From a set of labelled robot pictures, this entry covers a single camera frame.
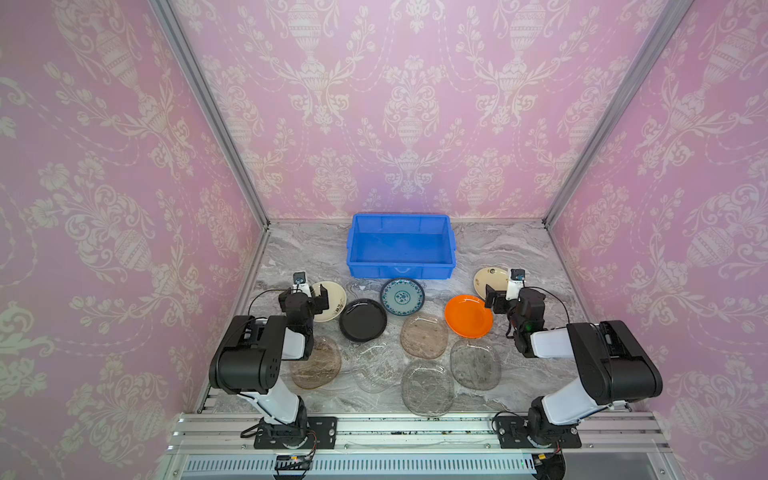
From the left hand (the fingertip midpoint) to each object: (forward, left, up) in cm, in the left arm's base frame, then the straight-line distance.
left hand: (307, 288), depth 95 cm
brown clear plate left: (-23, -7, -7) cm, 25 cm away
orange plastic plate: (-7, -51, -4) cm, 51 cm away
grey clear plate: (-21, -51, -6) cm, 56 cm away
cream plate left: (-2, -9, -5) cm, 10 cm away
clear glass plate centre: (-22, -23, -6) cm, 33 cm away
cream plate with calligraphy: (+8, -63, -4) cm, 63 cm away
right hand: (+1, -63, +2) cm, 63 cm away
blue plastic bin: (+22, -30, -4) cm, 38 cm away
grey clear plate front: (-28, -37, -6) cm, 47 cm away
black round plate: (-8, -18, -4) cm, 21 cm away
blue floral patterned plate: (+1, -31, -6) cm, 31 cm away
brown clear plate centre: (-13, -37, -5) cm, 40 cm away
